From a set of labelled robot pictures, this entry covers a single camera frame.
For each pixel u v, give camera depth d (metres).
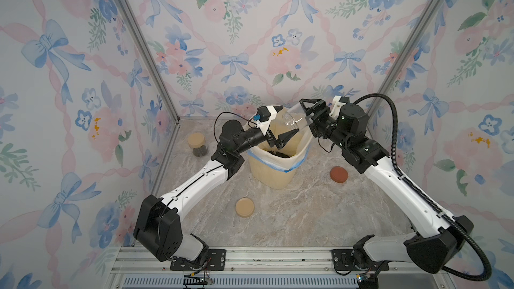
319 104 0.60
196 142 0.95
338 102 0.63
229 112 0.55
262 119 0.54
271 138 0.58
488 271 0.36
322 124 0.60
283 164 0.71
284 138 0.59
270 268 0.73
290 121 0.64
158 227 0.40
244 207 0.86
